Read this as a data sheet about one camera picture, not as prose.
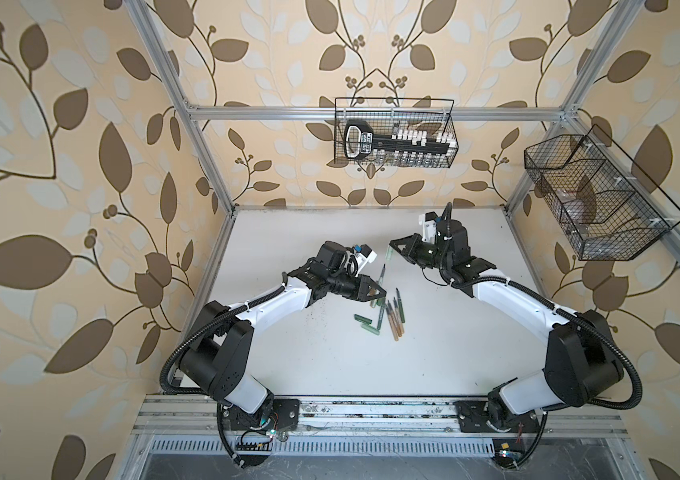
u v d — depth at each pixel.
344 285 0.72
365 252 0.77
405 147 0.87
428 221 0.78
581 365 0.43
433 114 0.91
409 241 0.77
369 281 0.73
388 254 0.82
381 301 0.94
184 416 0.77
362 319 0.91
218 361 0.44
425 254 0.73
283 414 0.74
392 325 0.89
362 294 0.72
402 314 0.92
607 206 0.73
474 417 0.74
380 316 0.91
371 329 0.89
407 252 0.73
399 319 0.91
